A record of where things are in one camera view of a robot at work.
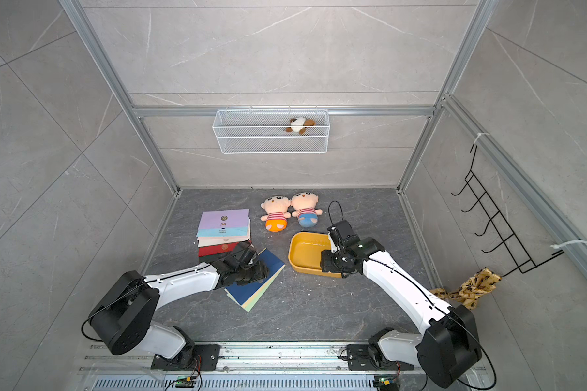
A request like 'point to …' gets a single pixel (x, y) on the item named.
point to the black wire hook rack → (505, 245)
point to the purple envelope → (234, 218)
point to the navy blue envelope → (243, 292)
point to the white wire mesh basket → (271, 131)
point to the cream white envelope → (209, 242)
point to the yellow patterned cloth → (483, 280)
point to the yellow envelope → (252, 299)
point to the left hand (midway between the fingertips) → (266, 267)
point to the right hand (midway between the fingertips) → (328, 263)
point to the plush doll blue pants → (305, 204)
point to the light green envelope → (248, 308)
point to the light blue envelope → (231, 231)
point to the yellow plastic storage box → (305, 252)
